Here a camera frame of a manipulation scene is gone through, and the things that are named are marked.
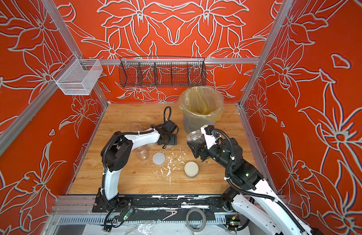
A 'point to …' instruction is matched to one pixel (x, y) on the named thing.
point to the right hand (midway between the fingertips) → (194, 136)
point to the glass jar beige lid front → (191, 169)
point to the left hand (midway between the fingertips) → (172, 140)
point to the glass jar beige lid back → (195, 136)
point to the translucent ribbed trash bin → (192, 123)
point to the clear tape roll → (195, 220)
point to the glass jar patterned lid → (143, 153)
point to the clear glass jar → (135, 128)
